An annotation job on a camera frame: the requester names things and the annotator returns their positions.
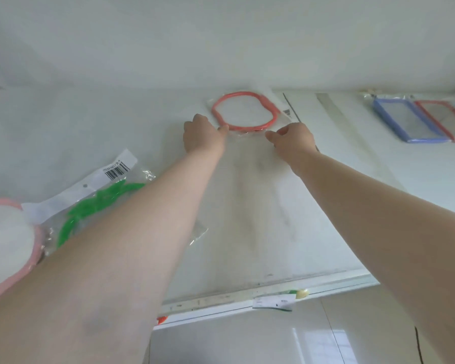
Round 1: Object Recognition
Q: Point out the person's right hand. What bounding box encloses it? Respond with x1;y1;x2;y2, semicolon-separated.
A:
265;123;319;169

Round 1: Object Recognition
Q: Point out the person's left hand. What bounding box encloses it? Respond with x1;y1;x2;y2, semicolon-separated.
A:
184;113;230;156

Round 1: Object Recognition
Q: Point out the blue rectangular mirror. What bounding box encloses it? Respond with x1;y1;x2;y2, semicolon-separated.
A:
372;95;452;144

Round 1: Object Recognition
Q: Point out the red rectangular mirror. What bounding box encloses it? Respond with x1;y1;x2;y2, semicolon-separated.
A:
415;100;455;144

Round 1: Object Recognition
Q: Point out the person's left forearm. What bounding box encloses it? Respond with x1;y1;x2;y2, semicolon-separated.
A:
0;149;224;364

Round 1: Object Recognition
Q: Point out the person's right forearm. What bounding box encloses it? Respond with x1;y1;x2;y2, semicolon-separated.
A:
292;149;455;364

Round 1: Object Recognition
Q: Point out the clear tape strip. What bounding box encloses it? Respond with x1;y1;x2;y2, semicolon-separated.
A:
315;93;407;192

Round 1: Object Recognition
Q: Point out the green white price label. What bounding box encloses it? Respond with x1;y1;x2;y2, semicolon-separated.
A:
252;293;295;312

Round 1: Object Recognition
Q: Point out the black cable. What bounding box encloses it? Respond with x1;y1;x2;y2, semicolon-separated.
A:
414;326;425;364

